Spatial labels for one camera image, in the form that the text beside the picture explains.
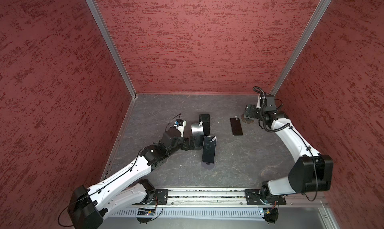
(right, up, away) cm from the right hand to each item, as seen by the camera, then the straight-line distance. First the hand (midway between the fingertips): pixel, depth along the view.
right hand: (251, 112), depth 87 cm
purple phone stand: (-26, -31, -2) cm, 41 cm away
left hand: (-37, -14, -10) cm, 40 cm away
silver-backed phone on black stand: (-32, -12, +1) cm, 34 cm away
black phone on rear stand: (-27, -4, +6) cm, 28 cm away
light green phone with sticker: (-5, -11, +14) cm, 18 cm away
